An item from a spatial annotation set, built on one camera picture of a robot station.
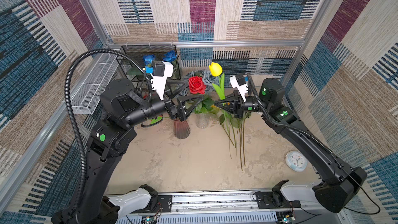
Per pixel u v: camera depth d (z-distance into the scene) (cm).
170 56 73
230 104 57
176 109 40
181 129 102
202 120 94
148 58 73
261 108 37
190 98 39
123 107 34
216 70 49
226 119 105
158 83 38
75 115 35
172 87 47
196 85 67
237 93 56
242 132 96
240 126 97
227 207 73
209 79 68
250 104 55
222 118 100
